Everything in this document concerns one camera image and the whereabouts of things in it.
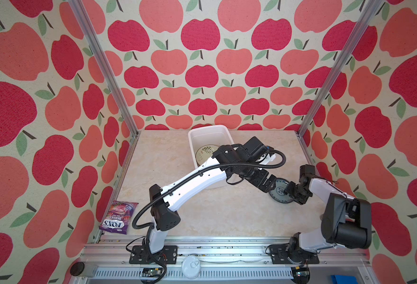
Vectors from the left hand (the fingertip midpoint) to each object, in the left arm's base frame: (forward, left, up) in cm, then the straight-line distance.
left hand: (269, 184), depth 65 cm
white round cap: (-23, +30, -23) cm, 45 cm away
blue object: (-28, -30, -26) cm, 48 cm away
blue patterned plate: (+9, -14, -28) cm, 32 cm away
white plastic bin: (+40, +16, -15) cm, 46 cm away
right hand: (+8, -22, -27) cm, 36 cm away
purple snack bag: (-3, +66, -25) cm, 70 cm away
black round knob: (-24, +71, -18) cm, 77 cm away
